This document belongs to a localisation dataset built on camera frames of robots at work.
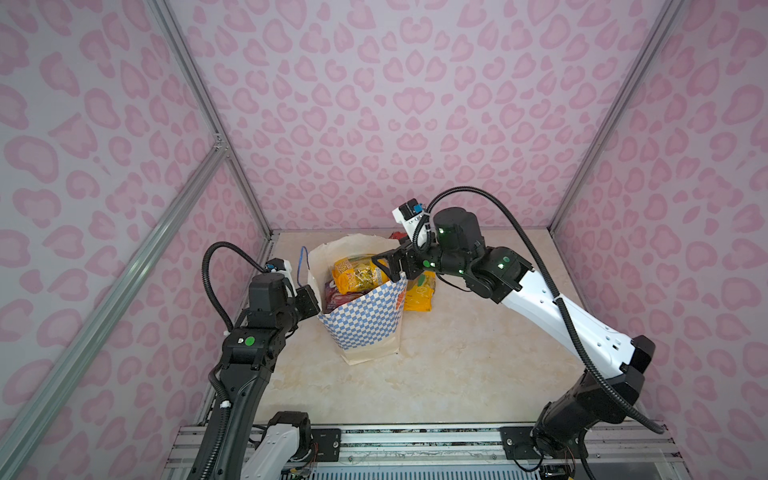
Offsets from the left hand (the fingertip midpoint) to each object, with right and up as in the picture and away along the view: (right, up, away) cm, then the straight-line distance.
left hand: (314, 286), depth 73 cm
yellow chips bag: (+27, -4, +24) cm, 37 cm away
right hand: (+18, +9, -8) cm, 22 cm away
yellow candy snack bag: (+9, +2, +9) cm, 13 cm away
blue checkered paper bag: (+13, -11, +3) cm, 17 cm away
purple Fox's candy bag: (+2, -5, +13) cm, 14 cm away
